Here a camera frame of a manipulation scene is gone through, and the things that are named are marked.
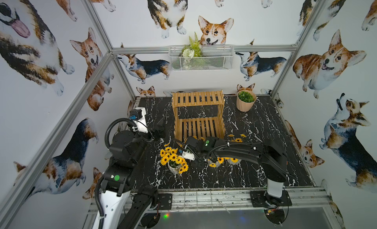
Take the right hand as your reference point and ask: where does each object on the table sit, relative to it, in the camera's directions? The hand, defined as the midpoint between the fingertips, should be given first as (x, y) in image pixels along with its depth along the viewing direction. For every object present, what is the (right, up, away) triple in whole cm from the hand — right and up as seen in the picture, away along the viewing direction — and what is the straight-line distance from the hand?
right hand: (193, 160), depth 80 cm
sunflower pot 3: (+21, -1, +2) cm, 21 cm away
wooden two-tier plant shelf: (+3, +25, +30) cm, 39 cm away
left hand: (-15, +26, -20) cm, 36 cm away
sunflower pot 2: (+13, +2, -7) cm, 15 cm away
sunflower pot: (-8, +1, -7) cm, 11 cm away
